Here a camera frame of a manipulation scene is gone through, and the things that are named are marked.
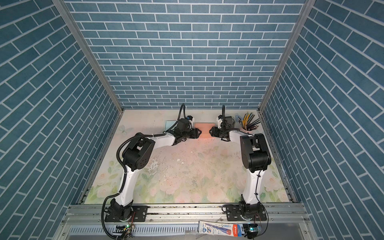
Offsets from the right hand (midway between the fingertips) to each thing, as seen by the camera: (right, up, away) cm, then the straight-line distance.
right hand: (211, 129), depth 103 cm
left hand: (-8, -1, -1) cm, 9 cm away
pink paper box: (-5, +2, -1) cm, 5 cm away
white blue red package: (+7, -45, -34) cm, 57 cm away
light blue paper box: (-31, +5, +8) cm, 33 cm away
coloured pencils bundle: (+24, +5, -4) cm, 25 cm away
